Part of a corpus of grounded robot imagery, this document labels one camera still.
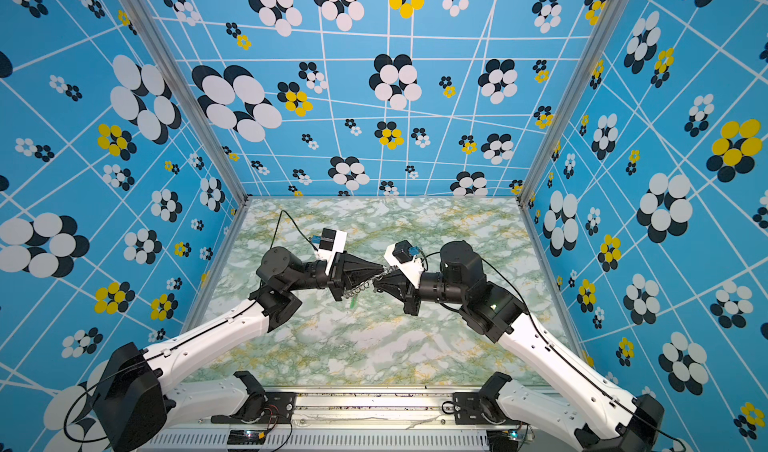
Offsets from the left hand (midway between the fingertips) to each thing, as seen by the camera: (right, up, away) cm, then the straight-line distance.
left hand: (381, 273), depth 59 cm
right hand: (-1, -3, +4) cm, 5 cm away
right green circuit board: (+29, -42, +12) cm, 52 cm away
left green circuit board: (-34, -42, +13) cm, 56 cm away
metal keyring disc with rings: (-4, -3, +1) cm, 5 cm away
